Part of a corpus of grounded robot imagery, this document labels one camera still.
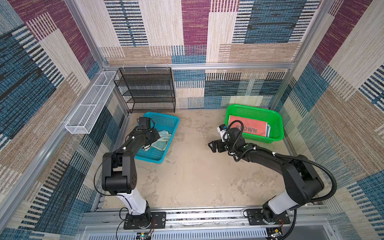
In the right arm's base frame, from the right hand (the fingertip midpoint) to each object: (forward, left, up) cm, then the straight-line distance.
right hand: (215, 144), depth 91 cm
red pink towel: (+15, -26, -3) cm, 30 cm away
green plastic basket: (+20, -43, -1) cm, 47 cm away
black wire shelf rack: (+41, +45, +10) cm, 62 cm away
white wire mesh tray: (+7, +64, +26) cm, 69 cm away
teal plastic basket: (+2, +38, -9) cm, 39 cm away
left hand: (+9, +36, +1) cm, 37 cm away
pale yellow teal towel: (+6, +34, -5) cm, 35 cm away
